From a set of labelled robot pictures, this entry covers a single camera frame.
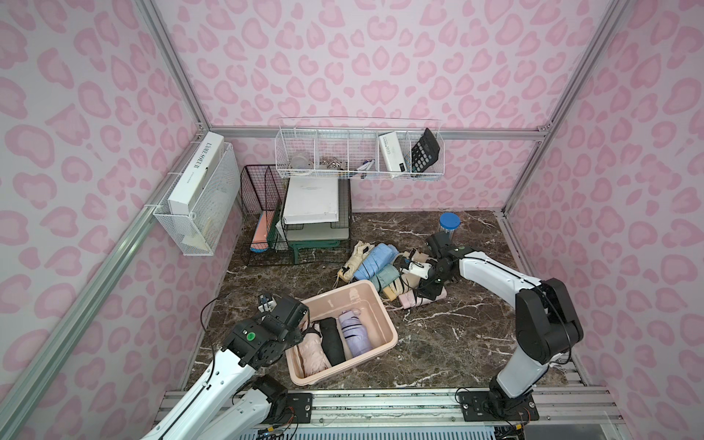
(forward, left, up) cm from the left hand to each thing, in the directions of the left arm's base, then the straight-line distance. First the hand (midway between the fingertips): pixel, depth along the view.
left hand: (293, 330), depth 75 cm
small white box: (+52, -29, +21) cm, 63 cm away
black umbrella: (0, -10, -10) cm, 14 cm away
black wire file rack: (+48, +18, +6) cm, 52 cm away
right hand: (+19, -39, -6) cm, 44 cm away
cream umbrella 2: (+19, -35, -7) cm, 41 cm away
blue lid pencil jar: (+33, -48, +7) cm, 59 cm away
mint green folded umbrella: (+22, -27, -9) cm, 36 cm away
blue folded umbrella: (+29, -25, -5) cm, 39 cm away
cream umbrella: (+23, -14, -7) cm, 28 cm away
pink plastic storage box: (+11, -19, -2) cm, 22 cm away
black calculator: (+52, -40, +21) cm, 69 cm away
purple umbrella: (+3, -17, -8) cm, 19 cm away
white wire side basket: (+19, +26, +18) cm, 37 cm away
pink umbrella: (-5, -5, -5) cm, 9 cm away
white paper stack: (+40, -2, +11) cm, 42 cm away
